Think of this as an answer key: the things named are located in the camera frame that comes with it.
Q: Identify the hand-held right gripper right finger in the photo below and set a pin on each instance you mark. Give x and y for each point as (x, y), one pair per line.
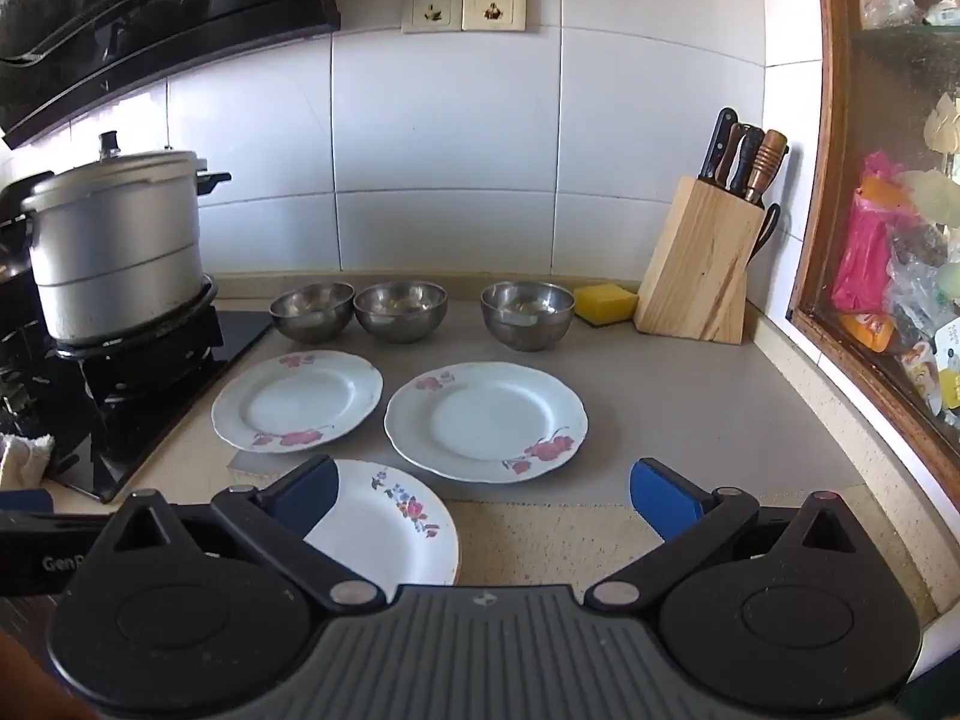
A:
(660, 491)

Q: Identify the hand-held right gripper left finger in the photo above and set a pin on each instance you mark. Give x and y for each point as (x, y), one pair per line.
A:
(311, 491)

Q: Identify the white plate blue red flowers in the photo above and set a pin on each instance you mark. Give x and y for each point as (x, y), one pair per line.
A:
(382, 532)

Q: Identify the stainless steel bowl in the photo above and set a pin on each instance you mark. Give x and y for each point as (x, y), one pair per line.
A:
(527, 319)
(311, 311)
(400, 311)

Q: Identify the person's left forearm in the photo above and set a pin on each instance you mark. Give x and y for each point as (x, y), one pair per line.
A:
(30, 682)

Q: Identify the white cloth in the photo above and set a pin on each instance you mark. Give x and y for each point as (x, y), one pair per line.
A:
(22, 461)

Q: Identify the white plate pink flowers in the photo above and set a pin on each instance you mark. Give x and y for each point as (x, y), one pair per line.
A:
(487, 424)
(300, 401)

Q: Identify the black gas stove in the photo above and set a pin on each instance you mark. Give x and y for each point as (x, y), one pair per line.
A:
(150, 405)

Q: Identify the yellow sponge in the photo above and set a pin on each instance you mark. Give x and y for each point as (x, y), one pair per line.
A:
(604, 304)

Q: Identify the wooden knife block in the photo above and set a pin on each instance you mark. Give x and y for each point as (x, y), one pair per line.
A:
(697, 270)

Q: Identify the orange packet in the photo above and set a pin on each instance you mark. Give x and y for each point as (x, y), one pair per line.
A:
(870, 330)

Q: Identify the aluminium pressure cooker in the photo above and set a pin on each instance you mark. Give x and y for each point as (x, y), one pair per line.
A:
(112, 255)

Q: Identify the pink plastic bag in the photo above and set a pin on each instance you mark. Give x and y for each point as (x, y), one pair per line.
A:
(862, 247)

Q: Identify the wooden framed glass cabinet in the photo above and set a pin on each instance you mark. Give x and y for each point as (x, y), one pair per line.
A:
(825, 165)

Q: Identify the black range hood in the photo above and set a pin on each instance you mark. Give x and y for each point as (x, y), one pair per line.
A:
(150, 15)

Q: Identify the beige wall socket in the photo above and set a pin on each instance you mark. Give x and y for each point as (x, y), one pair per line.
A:
(431, 6)
(493, 5)

